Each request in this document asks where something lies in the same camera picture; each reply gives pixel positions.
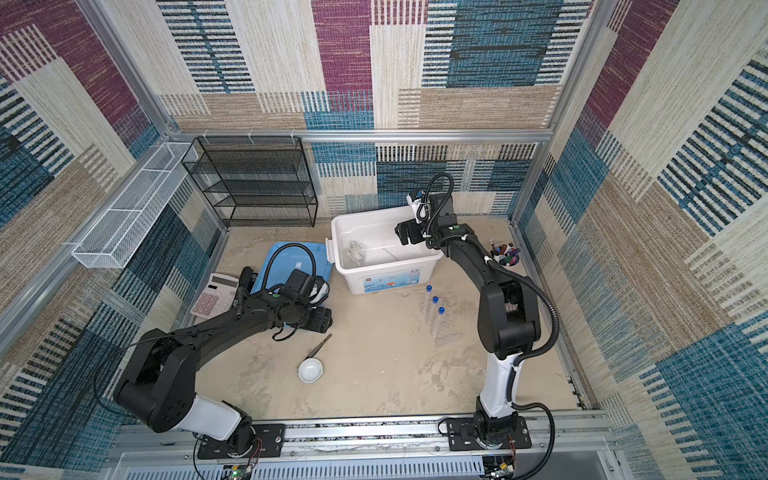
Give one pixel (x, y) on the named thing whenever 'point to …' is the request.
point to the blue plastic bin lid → (294, 258)
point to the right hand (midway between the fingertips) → (410, 226)
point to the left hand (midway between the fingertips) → (322, 315)
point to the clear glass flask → (354, 254)
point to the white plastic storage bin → (373, 260)
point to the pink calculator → (216, 297)
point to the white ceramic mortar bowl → (310, 370)
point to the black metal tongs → (313, 351)
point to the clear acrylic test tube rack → (442, 320)
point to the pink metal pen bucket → (506, 254)
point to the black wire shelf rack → (255, 181)
